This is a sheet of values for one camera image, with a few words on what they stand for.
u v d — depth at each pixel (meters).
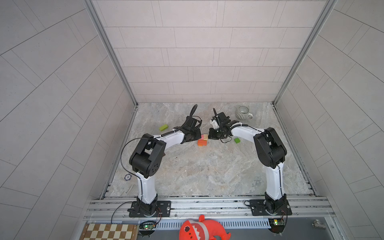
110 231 0.63
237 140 0.94
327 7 0.72
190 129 0.74
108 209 0.71
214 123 0.90
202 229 0.60
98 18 0.75
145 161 0.49
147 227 0.65
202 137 0.94
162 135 0.55
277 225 0.68
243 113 1.03
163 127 0.99
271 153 0.53
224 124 0.76
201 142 0.94
